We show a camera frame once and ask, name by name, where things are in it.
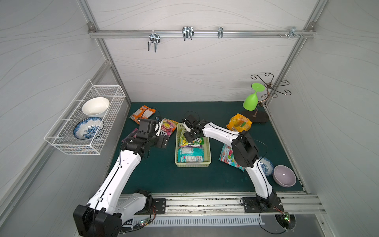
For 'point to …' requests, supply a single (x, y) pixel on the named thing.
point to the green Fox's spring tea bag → (183, 141)
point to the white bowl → (95, 106)
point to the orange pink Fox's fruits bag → (168, 126)
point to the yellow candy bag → (239, 123)
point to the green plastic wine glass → (250, 102)
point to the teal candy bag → (190, 154)
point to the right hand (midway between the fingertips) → (192, 129)
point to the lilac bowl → (284, 176)
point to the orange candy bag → (143, 112)
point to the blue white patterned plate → (89, 128)
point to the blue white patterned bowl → (266, 166)
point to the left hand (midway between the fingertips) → (159, 136)
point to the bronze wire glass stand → (270, 91)
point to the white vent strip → (193, 221)
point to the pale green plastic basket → (207, 154)
